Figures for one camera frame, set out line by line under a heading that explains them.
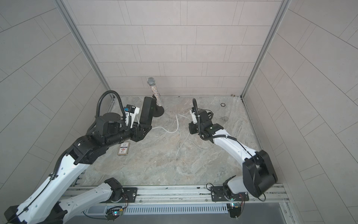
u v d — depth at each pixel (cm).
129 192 72
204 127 63
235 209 69
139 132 54
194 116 75
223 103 112
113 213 65
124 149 85
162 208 68
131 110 53
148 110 60
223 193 71
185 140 93
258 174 41
